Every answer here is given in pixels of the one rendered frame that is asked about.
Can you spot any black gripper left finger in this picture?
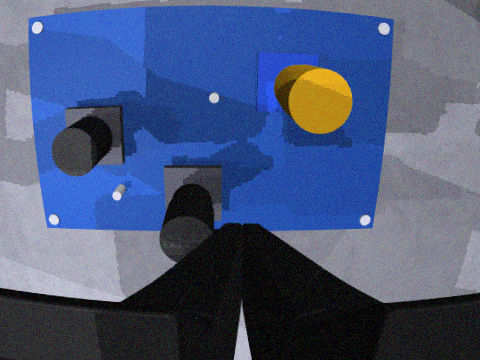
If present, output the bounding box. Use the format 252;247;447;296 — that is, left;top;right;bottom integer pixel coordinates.
0;223;244;360

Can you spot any blue circuit board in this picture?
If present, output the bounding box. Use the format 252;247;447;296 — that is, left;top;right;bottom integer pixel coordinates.
28;5;393;263

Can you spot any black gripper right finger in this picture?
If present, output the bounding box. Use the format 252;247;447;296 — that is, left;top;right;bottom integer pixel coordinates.
241;223;480;360

